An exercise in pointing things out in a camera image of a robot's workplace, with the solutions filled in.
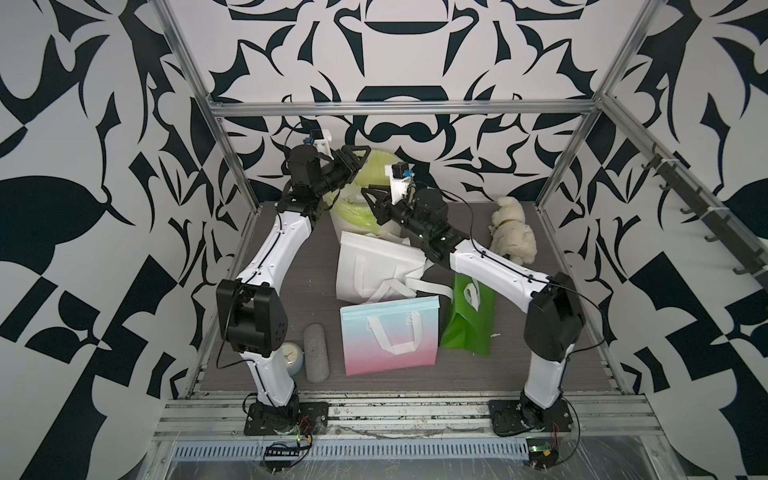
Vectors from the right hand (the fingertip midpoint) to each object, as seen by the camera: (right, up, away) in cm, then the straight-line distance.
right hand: (364, 182), depth 74 cm
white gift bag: (+2, -21, +5) cm, 22 cm away
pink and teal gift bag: (+6, -37, -2) cm, 37 cm away
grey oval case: (-14, -44, +8) cm, 47 cm away
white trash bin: (+5, -11, +15) cm, 20 cm away
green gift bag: (+25, -34, -4) cm, 42 cm away
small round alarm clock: (-20, -45, +7) cm, 50 cm away
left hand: (0, +10, +2) cm, 10 cm away
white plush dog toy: (+45, -13, +24) cm, 53 cm away
